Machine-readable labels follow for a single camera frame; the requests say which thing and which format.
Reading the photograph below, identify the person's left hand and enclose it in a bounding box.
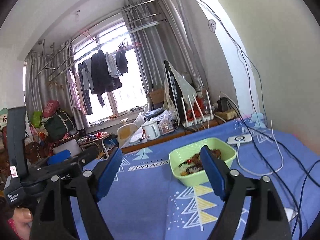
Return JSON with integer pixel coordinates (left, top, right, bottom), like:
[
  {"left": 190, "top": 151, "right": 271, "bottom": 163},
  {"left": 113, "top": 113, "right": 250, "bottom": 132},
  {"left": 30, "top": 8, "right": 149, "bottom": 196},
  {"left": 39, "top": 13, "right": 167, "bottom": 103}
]
[{"left": 8, "top": 207, "right": 33, "bottom": 240}]

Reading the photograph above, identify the dark green duffel bag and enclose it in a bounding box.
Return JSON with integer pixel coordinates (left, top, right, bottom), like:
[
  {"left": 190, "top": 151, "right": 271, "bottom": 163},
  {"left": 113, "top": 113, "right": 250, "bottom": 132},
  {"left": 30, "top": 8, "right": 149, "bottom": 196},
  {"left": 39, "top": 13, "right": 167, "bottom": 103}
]
[{"left": 44, "top": 109, "right": 75, "bottom": 141}]

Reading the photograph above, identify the small wooden side table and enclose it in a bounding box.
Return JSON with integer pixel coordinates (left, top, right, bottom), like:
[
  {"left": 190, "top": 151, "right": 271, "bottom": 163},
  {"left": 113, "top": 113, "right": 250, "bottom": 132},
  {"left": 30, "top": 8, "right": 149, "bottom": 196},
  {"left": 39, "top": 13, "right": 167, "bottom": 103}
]
[{"left": 76, "top": 132, "right": 119, "bottom": 159}]

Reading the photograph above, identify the red bag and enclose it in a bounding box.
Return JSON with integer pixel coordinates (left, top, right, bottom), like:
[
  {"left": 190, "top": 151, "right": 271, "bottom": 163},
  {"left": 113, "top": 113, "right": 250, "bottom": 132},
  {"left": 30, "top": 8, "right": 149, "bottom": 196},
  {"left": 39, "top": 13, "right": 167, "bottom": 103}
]
[{"left": 43, "top": 100, "right": 60, "bottom": 118}]

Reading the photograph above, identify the white power bank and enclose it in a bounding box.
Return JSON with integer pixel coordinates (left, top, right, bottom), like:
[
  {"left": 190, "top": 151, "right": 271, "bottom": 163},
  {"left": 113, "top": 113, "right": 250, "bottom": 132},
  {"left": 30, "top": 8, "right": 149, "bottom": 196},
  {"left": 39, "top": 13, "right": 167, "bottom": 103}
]
[{"left": 227, "top": 134, "right": 252, "bottom": 145}]

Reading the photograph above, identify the blue patterned bed sheet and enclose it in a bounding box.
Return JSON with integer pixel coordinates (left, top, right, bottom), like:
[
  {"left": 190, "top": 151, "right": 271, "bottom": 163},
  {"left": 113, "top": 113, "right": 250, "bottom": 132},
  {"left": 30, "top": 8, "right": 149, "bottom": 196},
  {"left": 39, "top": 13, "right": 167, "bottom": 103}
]
[{"left": 98, "top": 120, "right": 319, "bottom": 239}]

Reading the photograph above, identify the green plastic tray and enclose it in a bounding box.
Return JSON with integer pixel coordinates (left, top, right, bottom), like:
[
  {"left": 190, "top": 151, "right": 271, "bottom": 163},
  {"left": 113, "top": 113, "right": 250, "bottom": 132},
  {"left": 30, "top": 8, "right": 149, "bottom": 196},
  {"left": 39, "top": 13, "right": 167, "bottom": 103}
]
[{"left": 169, "top": 137, "right": 237, "bottom": 187}]

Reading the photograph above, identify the pink hanging garment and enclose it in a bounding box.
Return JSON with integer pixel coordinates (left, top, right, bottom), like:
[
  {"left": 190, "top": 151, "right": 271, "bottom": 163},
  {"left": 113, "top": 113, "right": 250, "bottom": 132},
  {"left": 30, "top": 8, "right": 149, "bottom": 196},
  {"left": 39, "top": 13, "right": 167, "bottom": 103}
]
[{"left": 67, "top": 70, "right": 86, "bottom": 114}]

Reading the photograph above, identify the grey left curtain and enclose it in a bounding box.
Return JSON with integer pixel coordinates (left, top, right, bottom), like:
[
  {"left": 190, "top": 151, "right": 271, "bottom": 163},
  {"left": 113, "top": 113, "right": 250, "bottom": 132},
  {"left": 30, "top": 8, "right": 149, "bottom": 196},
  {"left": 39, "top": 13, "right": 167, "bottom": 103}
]
[{"left": 25, "top": 42, "right": 88, "bottom": 130}]

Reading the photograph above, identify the grey curtain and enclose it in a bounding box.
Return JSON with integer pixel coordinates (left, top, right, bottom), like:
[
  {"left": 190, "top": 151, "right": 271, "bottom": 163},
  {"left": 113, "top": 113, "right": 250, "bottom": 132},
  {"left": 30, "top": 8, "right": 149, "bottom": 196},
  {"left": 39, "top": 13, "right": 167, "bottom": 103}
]
[
  {"left": 25, "top": 42, "right": 88, "bottom": 130},
  {"left": 122, "top": 0, "right": 208, "bottom": 95}
]

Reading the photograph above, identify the cream chair backrest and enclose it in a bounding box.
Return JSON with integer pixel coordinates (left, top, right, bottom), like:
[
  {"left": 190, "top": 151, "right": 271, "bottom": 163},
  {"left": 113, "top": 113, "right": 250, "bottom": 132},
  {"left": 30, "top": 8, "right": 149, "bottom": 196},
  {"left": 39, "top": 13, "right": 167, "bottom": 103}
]
[{"left": 117, "top": 123, "right": 138, "bottom": 148}]

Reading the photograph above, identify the beige power strip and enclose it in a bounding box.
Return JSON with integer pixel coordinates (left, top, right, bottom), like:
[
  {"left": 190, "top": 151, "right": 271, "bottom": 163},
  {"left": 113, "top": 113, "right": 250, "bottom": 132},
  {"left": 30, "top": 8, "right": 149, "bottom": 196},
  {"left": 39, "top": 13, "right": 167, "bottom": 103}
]
[{"left": 214, "top": 109, "right": 238, "bottom": 121}]

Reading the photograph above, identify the wooden desk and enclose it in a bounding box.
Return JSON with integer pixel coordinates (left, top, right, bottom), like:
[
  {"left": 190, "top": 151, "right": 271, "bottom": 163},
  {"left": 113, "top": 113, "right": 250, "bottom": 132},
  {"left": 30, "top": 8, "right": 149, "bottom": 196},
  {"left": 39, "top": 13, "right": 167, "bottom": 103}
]
[{"left": 120, "top": 118, "right": 227, "bottom": 155}]

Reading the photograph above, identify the black power adapter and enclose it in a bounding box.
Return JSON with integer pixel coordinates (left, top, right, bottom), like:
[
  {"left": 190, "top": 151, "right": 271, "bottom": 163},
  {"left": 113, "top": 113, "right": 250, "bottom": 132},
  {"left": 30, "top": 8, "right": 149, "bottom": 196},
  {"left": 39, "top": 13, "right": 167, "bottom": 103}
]
[{"left": 217, "top": 97, "right": 228, "bottom": 112}]

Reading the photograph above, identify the white wifi router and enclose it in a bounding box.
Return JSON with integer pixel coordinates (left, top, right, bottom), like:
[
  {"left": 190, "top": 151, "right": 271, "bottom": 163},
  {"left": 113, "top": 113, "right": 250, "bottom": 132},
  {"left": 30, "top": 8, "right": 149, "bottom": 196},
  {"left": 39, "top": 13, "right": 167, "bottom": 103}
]
[{"left": 180, "top": 91, "right": 214, "bottom": 128}]

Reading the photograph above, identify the dark hanging jacket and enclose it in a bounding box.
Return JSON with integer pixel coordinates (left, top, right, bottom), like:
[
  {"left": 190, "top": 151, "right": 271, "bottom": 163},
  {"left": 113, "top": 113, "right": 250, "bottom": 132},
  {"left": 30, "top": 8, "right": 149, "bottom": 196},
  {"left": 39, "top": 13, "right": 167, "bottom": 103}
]
[{"left": 91, "top": 50, "right": 122, "bottom": 106}]

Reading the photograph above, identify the white enamel mug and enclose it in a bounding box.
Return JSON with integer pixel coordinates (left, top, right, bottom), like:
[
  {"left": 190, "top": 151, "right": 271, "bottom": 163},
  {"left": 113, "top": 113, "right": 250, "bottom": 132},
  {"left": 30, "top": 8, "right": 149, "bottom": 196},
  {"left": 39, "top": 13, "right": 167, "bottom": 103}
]
[{"left": 142, "top": 120, "right": 161, "bottom": 141}]

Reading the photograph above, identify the light grey hanging shirt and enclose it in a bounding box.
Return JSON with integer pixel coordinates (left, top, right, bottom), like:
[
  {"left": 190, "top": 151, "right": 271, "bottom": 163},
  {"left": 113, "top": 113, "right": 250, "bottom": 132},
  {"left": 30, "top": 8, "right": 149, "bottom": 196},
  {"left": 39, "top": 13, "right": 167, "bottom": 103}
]
[{"left": 105, "top": 53, "right": 121, "bottom": 78}]

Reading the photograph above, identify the beige cloth cover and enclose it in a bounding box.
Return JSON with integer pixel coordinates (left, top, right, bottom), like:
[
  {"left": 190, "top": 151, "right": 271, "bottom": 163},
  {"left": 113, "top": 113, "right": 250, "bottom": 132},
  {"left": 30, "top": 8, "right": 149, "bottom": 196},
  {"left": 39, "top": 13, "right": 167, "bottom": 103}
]
[{"left": 164, "top": 74, "right": 197, "bottom": 110}]

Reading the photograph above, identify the black computer monitor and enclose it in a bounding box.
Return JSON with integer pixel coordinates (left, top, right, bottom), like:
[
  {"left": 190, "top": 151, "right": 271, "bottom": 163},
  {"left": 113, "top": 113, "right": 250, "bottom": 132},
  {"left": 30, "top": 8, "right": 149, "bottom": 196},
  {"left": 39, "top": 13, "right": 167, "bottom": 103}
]
[{"left": 164, "top": 60, "right": 185, "bottom": 125}]

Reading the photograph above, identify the cardboard box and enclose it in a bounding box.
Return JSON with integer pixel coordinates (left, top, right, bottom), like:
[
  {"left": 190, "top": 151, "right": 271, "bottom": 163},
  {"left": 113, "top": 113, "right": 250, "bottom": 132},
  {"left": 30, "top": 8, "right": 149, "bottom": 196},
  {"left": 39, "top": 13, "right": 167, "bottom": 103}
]
[{"left": 149, "top": 88, "right": 164, "bottom": 105}]

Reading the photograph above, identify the metal clothes drying rack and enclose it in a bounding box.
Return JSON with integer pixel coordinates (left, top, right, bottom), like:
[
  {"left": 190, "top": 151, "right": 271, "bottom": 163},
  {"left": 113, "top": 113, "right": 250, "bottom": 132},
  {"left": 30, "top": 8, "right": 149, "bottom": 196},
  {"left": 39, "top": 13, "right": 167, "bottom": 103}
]
[{"left": 35, "top": 0, "right": 168, "bottom": 82}]

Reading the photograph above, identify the grey right curtain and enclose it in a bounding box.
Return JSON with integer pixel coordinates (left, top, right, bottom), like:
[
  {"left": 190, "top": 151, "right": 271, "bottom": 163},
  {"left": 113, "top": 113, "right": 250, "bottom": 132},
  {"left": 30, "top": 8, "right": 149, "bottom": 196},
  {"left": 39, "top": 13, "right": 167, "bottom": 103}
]
[{"left": 122, "top": 0, "right": 208, "bottom": 95}]

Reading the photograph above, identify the white charging cable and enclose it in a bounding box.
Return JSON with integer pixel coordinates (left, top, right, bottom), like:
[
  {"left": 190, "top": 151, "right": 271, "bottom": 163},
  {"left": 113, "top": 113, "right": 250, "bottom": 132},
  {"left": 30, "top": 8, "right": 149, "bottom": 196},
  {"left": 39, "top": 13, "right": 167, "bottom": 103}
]
[{"left": 236, "top": 119, "right": 285, "bottom": 176}]

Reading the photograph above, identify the black cable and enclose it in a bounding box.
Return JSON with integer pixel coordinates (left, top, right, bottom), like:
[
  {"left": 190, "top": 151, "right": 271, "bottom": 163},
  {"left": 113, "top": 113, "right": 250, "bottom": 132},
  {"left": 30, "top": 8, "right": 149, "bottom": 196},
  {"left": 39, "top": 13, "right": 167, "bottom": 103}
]
[{"left": 187, "top": 0, "right": 320, "bottom": 238}]

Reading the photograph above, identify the brown wooden bead bracelet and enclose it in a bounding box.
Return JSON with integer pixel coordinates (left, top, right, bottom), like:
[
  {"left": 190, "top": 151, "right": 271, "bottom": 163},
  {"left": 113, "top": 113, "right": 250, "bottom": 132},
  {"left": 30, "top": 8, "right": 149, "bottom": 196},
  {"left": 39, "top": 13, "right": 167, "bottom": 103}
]
[{"left": 178, "top": 148, "right": 222, "bottom": 176}]

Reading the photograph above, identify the round wall hook sticker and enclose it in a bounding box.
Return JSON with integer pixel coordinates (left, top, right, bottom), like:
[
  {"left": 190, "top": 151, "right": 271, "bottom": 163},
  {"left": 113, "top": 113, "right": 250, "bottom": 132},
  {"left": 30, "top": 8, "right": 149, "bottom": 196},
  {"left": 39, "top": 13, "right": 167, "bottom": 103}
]
[{"left": 208, "top": 19, "right": 216, "bottom": 33}]

